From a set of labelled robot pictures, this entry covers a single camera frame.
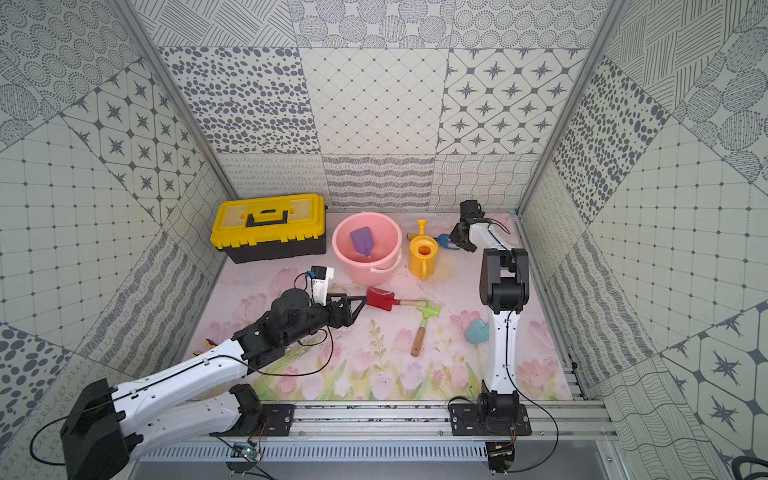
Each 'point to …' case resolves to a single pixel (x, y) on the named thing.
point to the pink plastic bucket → (385, 255)
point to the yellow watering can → (423, 252)
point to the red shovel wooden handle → (385, 300)
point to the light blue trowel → (477, 332)
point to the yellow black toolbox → (270, 227)
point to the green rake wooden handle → (427, 311)
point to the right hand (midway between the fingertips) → (462, 241)
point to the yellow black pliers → (210, 343)
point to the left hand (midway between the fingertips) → (355, 289)
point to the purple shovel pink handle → (363, 240)
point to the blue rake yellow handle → (443, 240)
